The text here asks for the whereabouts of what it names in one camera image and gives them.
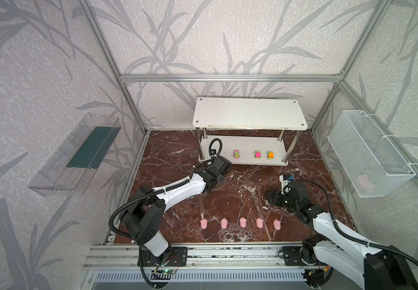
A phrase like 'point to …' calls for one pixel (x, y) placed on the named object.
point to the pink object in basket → (365, 182)
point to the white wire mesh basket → (373, 167)
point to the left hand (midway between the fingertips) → (220, 165)
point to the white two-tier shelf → (250, 132)
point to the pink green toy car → (236, 154)
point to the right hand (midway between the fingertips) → (269, 187)
